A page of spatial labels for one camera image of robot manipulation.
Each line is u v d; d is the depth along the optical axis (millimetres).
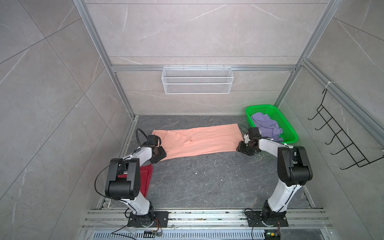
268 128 1087
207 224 729
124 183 457
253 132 827
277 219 674
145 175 877
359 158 595
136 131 764
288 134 1019
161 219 731
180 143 1032
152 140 775
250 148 841
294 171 504
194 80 1009
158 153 841
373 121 536
